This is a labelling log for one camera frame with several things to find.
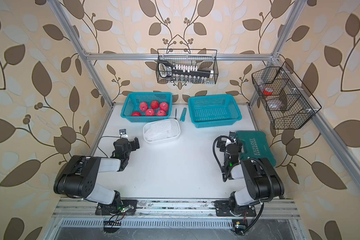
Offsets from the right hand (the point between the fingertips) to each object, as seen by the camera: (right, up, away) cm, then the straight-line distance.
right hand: (230, 137), depth 91 cm
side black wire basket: (+26, +19, -12) cm, 35 cm away
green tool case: (+16, -5, 0) cm, 17 cm away
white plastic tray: (-54, +8, +10) cm, 55 cm away
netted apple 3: (-59, +21, +21) cm, 67 cm away
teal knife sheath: (-30, +13, +21) cm, 39 cm away
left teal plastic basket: (-64, +21, +25) cm, 72 cm away
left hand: (-65, 0, +3) cm, 65 cm away
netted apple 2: (-51, +23, +23) cm, 61 cm away
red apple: (-45, +16, +17) cm, 51 cm away
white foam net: (-44, +4, +11) cm, 45 cm away
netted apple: (-44, +21, +21) cm, 53 cm away
